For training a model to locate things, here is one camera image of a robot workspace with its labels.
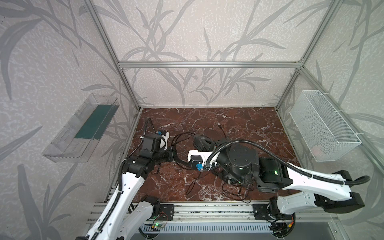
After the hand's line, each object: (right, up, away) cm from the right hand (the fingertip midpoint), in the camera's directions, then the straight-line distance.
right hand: (206, 129), depth 53 cm
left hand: (-13, -10, +21) cm, 26 cm away
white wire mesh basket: (+52, -3, +11) cm, 53 cm away
